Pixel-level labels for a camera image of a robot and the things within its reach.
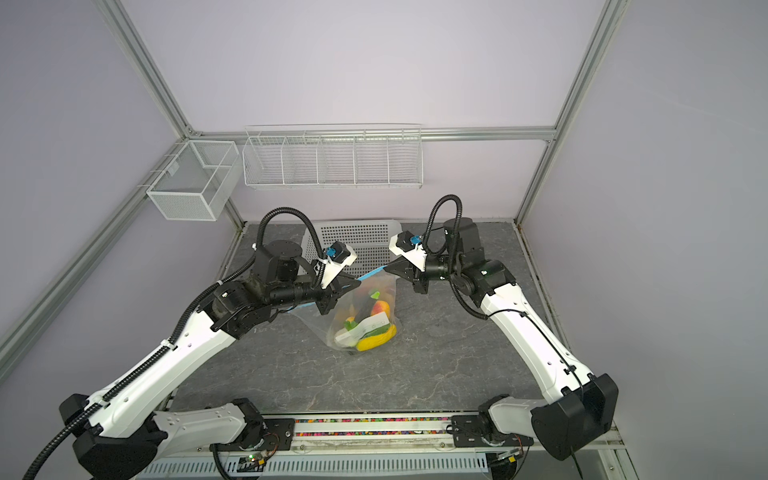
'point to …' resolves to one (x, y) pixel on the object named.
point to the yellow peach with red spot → (379, 307)
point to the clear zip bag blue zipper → (363, 319)
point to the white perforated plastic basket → (369, 241)
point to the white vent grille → (460, 465)
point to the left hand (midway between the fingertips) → (354, 284)
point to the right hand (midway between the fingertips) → (389, 266)
